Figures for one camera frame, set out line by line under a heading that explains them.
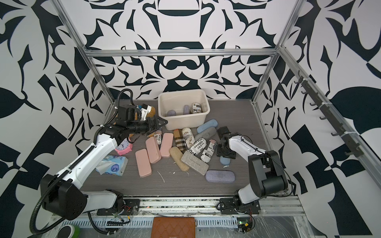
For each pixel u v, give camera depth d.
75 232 0.65
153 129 0.67
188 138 0.96
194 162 0.83
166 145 0.94
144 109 0.71
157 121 0.68
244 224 0.71
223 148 0.70
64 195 0.40
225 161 0.86
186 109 1.07
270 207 0.76
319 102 0.60
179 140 0.95
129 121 0.62
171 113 1.09
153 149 0.90
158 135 0.96
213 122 1.04
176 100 1.06
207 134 0.96
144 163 0.88
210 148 0.91
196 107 1.06
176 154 0.88
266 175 0.44
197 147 0.89
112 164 0.83
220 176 0.81
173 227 0.67
